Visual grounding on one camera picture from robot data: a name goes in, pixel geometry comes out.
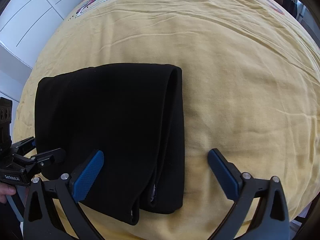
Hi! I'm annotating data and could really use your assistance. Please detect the black pants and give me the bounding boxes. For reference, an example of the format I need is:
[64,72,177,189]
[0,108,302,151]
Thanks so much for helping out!
[35,63,185,225]

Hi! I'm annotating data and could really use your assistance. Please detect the person's left hand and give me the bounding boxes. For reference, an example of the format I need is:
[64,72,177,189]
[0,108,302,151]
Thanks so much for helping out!
[0,183,16,204]

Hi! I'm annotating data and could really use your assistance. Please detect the yellow cartoon bed cover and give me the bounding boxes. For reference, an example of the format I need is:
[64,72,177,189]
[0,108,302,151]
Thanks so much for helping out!
[13,0,319,239]

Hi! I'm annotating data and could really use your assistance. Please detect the white wardrobe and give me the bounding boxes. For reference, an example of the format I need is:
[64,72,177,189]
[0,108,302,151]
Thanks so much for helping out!
[0,0,89,131]

